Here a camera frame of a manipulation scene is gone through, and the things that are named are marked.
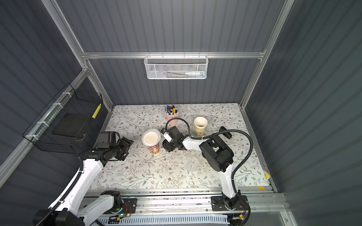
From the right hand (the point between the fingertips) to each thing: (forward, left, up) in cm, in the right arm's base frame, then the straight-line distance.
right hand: (170, 141), depth 97 cm
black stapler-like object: (+8, -42, -3) cm, 43 cm away
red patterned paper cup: (-10, +8, +6) cm, 14 cm away
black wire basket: (-5, +53, +27) cm, 60 cm away
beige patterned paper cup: (+8, -21, +11) cm, 25 cm away
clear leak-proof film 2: (-15, -15, -2) cm, 21 cm away
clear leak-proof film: (-6, +9, +15) cm, 18 cm away
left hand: (-11, +19, +14) cm, 26 cm away
